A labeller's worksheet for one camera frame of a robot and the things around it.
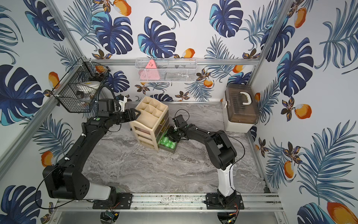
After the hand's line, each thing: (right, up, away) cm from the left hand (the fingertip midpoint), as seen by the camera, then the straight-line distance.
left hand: (135, 111), depth 80 cm
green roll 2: (+17, -21, +12) cm, 30 cm away
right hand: (+15, -16, +14) cm, 26 cm away
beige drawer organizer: (+9, 0, +2) cm, 9 cm away
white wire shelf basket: (+16, +32, +23) cm, 42 cm away
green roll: (+15, -19, +11) cm, 26 cm away
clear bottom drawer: (+15, -14, +12) cm, 24 cm away
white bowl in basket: (-27, +13, 0) cm, 30 cm away
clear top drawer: (+16, -5, +3) cm, 17 cm away
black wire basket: (-36, +10, -5) cm, 38 cm away
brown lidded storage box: (+68, +3, +17) cm, 70 cm away
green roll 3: (+21, -22, +12) cm, 33 cm away
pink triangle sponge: (+7, +25, +10) cm, 28 cm away
